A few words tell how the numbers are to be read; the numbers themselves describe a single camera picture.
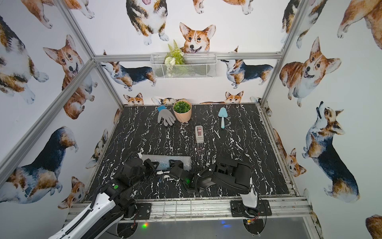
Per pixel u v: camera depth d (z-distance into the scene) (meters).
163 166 0.84
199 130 1.00
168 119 1.10
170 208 0.75
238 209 0.73
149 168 0.70
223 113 1.15
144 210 0.74
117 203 0.55
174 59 0.82
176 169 0.68
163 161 0.82
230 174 0.51
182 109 1.03
